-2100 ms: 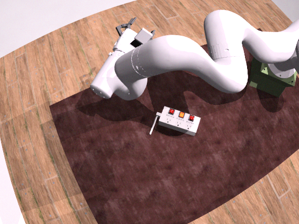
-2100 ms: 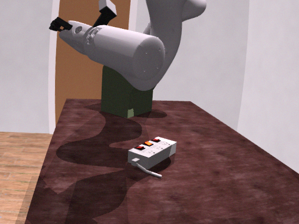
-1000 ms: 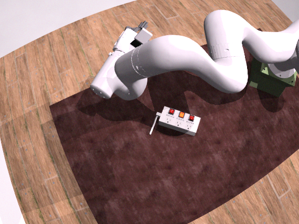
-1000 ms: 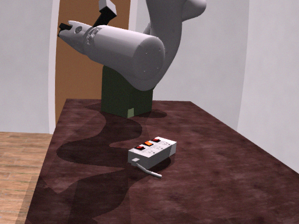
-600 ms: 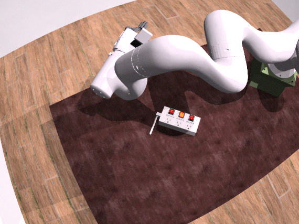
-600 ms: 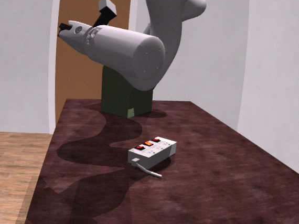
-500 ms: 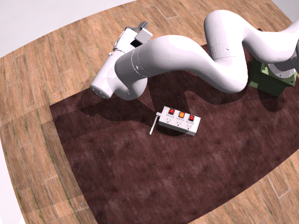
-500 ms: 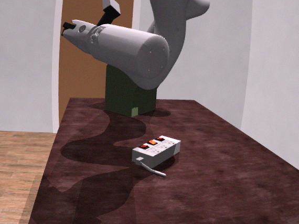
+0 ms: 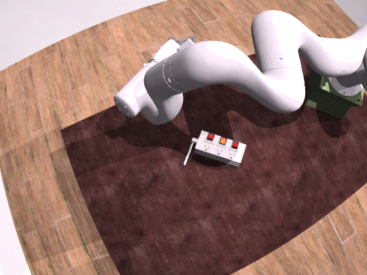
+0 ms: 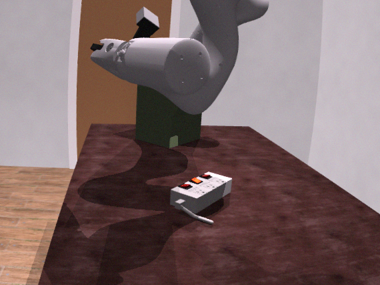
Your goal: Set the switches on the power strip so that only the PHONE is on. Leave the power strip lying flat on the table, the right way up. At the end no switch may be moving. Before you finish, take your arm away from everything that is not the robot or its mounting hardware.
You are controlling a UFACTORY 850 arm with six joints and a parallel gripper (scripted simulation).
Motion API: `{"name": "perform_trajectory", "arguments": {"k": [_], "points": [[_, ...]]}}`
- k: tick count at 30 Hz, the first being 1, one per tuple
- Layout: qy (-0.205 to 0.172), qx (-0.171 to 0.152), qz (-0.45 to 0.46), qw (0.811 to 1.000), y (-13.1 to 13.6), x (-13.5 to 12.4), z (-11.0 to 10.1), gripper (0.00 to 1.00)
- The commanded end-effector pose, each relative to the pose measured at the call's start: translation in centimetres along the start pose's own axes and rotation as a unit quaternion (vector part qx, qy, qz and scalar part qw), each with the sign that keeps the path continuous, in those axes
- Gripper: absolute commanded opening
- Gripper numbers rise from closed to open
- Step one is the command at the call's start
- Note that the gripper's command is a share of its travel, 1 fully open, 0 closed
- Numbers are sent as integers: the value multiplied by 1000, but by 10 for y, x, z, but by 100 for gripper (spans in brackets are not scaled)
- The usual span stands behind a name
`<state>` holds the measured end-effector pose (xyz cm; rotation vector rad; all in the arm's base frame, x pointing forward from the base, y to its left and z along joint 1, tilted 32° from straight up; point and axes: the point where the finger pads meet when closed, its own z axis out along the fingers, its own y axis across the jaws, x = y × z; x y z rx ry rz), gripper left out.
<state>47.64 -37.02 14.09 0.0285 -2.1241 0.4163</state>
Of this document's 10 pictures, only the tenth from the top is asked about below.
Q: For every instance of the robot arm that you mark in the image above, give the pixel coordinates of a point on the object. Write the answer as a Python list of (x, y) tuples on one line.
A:
[(194, 69)]

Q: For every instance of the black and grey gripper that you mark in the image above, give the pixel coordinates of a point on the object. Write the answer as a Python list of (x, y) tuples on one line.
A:
[(105, 55)]

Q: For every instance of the white power strip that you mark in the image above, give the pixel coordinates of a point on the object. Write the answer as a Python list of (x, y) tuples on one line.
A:
[(198, 193)]

